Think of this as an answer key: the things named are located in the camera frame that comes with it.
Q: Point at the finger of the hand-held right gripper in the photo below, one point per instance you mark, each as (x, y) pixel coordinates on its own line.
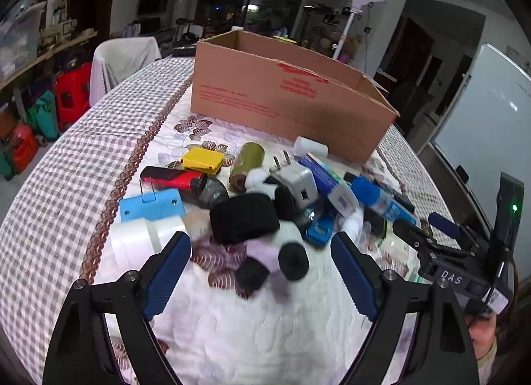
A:
(444, 225)
(410, 235)

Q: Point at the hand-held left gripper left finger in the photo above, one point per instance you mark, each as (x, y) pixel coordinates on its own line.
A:
(166, 281)

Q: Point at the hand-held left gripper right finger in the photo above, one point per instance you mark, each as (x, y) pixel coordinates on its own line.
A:
(356, 281)

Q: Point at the black pen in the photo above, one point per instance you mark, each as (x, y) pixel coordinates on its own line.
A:
(404, 202)

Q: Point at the blue and white tube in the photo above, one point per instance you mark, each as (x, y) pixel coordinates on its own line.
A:
(383, 202)

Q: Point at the white tape roll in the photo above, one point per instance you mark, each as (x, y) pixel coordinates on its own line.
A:
(132, 244)

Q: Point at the blue toy car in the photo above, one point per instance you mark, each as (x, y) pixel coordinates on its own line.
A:
(318, 232)

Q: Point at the blue plastic box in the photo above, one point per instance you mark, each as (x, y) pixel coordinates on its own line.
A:
(151, 204)

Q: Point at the dark grey ribbed bottle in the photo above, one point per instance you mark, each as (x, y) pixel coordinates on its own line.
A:
(211, 192)

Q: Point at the panda plush toy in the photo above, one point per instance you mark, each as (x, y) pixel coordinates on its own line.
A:
(244, 219)

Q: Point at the red and black tube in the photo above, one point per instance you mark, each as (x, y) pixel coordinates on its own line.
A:
(166, 177)

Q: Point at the white power adapter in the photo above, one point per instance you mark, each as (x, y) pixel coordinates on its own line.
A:
(296, 180)

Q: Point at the yellow plastic box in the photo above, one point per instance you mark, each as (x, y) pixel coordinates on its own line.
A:
(201, 159)

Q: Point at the small white cylinder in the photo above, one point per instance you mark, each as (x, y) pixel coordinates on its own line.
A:
(311, 146)

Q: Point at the olive green cylinder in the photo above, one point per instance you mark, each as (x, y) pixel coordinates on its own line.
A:
(247, 161)

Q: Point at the brown cardboard box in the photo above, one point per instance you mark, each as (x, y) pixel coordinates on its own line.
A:
(269, 90)

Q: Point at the person's right forearm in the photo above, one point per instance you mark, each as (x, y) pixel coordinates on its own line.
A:
(487, 368)

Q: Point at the person's right hand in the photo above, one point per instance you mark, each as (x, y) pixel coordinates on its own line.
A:
(483, 333)

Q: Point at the checked tablecloth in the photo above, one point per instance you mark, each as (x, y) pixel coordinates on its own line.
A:
(70, 169)

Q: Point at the green bag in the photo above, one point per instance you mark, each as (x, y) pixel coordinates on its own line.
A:
(47, 115)

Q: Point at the red plastic toy car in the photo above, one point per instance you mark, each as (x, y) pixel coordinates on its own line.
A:
(72, 95)

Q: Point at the chair with white cover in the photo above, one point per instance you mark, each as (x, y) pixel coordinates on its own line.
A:
(120, 61)

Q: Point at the wooden shelf board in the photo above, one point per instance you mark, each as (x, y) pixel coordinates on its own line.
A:
(54, 49)

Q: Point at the clear storage bin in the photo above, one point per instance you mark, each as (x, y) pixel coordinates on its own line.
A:
(18, 37)

